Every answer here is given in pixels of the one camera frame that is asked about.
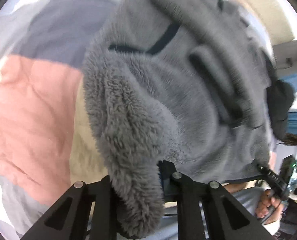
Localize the grey fleece jacket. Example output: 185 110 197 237
83 0 270 238

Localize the person's right hand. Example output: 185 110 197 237
255 190 283 225

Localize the patchwork colour-block duvet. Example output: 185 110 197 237
0 0 120 239

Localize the black garment on bed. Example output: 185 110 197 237
262 52 295 140

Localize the cream quilted headboard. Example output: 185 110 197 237
236 0 294 45

